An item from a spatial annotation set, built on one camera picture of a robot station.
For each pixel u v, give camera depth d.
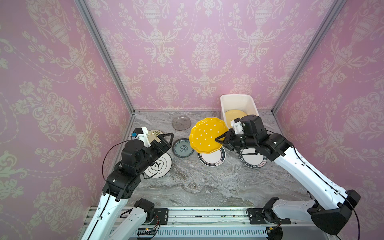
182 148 0.99
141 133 0.58
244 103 1.09
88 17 0.73
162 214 0.75
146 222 0.63
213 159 0.94
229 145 0.59
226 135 0.60
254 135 0.50
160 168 0.90
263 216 0.67
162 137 0.56
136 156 0.45
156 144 0.55
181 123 1.13
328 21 0.73
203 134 0.73
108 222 0.39
